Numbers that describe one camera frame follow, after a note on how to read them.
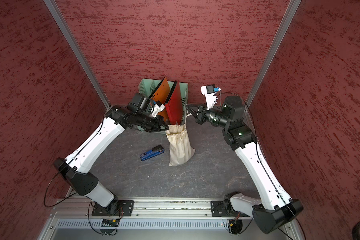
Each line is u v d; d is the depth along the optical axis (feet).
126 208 2.43
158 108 2.19
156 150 3.04
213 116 1.72
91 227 2.27
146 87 3.49
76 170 1.35
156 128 2.06
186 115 2.07
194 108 1.83
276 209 1.20
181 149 2.43
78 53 2.89
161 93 2.99
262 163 1.36
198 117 1.73
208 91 1.70
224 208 2.38
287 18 2.43
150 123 2.00
